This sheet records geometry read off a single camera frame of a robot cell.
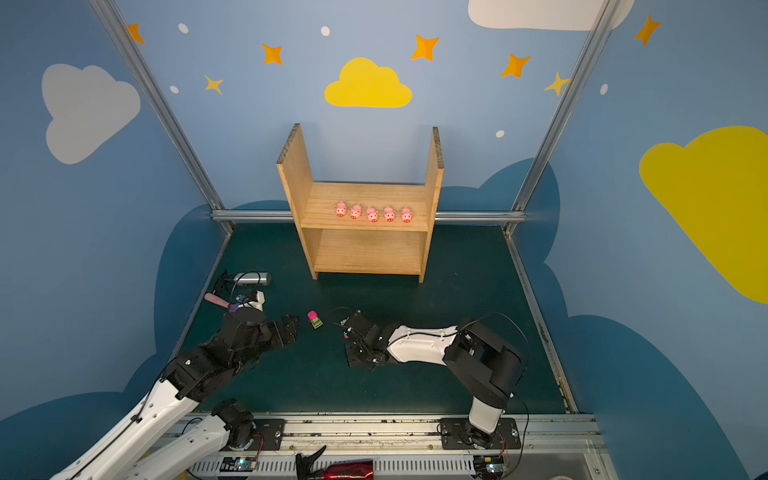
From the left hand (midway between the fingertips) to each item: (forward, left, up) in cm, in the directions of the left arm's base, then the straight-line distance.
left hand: (291, 323), depth 75 cm
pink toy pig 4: (+28, -25, +12) cm, 40 cm away
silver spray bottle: (+24, +22, -15) cm, 35 cm away
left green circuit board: (-28, +11, -18) cm, 35 cm away
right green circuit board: (-28, -50, -19) cm, 60 cm away
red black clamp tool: (-29, -18, -14) cm, 37 cm away
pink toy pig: (+31, -10, +12) cm, 35 cm away
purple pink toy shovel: (+13, +26, -16) cm, 33 cm away
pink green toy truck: (+9, -2, -16) cm, 18 cm away
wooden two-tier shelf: (+27, -17, +8) cm, 33 cm away
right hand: (-1, -15, -16) cm, 22 cm away
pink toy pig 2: (+29, -15, +12) cm, 35 cm away
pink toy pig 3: (+28, -20, +12) cm, 37 cm away
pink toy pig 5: (+28, -30, +12) cm, 43 cm away
